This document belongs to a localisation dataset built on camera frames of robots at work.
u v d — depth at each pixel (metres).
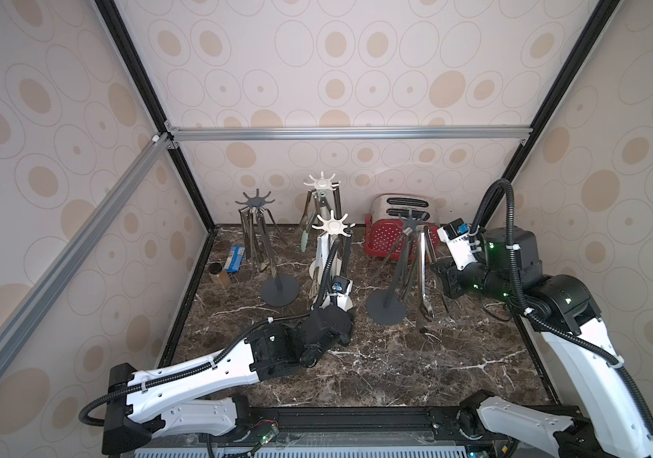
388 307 0.96
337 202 0.80
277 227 1.21
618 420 0.36
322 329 0.45
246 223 0.72
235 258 1.09
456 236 0.52
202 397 0.44
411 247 0.64
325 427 0.75
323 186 0.76
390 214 1.00
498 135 0.93
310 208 0.80
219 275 0.95
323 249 0.67
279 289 1.00
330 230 0.65
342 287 0.56
